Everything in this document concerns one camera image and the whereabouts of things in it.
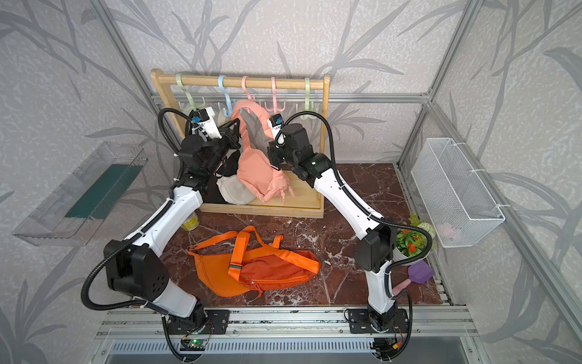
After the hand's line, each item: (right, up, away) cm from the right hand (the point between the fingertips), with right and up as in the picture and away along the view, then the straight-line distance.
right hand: (269, 141), depth 76 cm
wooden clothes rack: (+11, -23, +35) cm, 43 cm away
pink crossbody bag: (-9, -10, +16) cm, 21 cm away
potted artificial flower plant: (+47, -34, -2) cm, 58 cm away
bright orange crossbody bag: (-21, -44, +12) cm, 50 cm away
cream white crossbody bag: (-18, -18, +20) cm, 32 cm away
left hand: (-8, +6, -5) cm, 11 cm away
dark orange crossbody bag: (-2, -46, +2) cm, 46 cm away
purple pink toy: (+55, -48, +9) cm, 74 cm away
